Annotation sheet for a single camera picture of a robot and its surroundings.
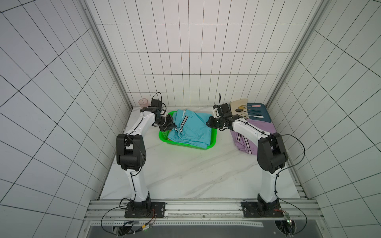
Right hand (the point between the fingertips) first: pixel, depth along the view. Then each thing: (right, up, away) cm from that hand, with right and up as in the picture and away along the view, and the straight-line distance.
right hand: (201, 123), depth 95 cm
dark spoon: (+33, +10, +23) cm, 41 cm away
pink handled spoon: (+45, +13, +24) cm, 53 cm away
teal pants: (-7, -3, -2) cm, 8 cm away
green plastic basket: (-24, -8, 0) cm, 26 cm away
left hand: (-17, -3, -4) cm, 18 cm away
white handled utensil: (+46, +4, +20) cm, 50 cm away
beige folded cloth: (+34, +15, +24) cm, 44 cm away
